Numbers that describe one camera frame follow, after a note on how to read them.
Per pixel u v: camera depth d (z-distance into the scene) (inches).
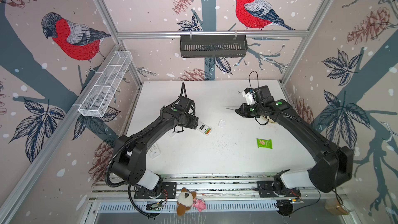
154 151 33.7
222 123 38.5
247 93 29.1
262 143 34.5
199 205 26.7
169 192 28.9
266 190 28.6
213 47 41.3
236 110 32.3
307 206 27.5
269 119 22.6
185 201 26.9
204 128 37.2
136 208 27.0
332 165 15.5
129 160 16.8
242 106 28.2
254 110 26.5
